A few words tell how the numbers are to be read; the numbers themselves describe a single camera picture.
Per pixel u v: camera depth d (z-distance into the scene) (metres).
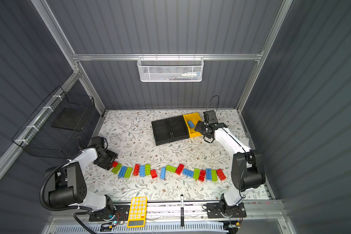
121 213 0.72
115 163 0.87
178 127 1.04
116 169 0.87
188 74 0.91
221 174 0.86
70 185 0.44
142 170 0.87
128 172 0.87
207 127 0.67
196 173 0.87
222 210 0.67
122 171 0.87
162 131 1.06
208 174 0.85
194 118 1.11
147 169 0.87
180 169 0.89
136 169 0.87
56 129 0.74
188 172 0.87
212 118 0.71
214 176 0.85
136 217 0.71
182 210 0.74
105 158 0.77
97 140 0.75
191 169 0.89
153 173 0.85
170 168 0.89
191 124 1.09
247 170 0.47
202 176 0.85
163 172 0.86
